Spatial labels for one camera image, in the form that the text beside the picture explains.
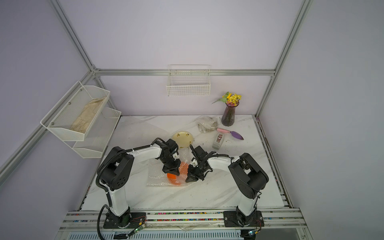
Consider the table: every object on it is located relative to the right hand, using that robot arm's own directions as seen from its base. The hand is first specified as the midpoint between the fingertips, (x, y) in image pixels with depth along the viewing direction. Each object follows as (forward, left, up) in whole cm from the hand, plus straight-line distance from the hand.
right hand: (184, 182), depth 83 cm
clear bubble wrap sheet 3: (+39, +40, -2) cm, 56 cm away
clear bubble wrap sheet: (+4, +16, -1) cm, 16 cm away
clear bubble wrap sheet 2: (+44, -16, +1) cm, 46 cm away
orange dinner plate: (+1, +3, +1) cm, 3 cm away
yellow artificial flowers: (+46, -31, +22) cm, 60 cm away
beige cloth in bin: (+21, +51, +29) cm, 62 cm away
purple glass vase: (+46, -32, +4) cm, 56 cm away
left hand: (+5, +4, -2) cm, 7 cm away
